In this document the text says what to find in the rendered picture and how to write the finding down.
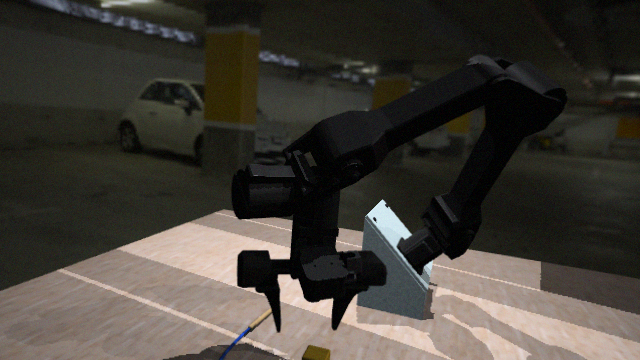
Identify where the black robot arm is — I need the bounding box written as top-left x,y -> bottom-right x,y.
232,54 -> 568,303

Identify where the blue string with tan wooden stick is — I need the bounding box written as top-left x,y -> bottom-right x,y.
219,308 -> 272,360

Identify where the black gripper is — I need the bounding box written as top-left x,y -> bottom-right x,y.
236,213 -> 387,333

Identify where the yellow block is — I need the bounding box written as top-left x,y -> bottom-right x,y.
302,345 -> 330,360

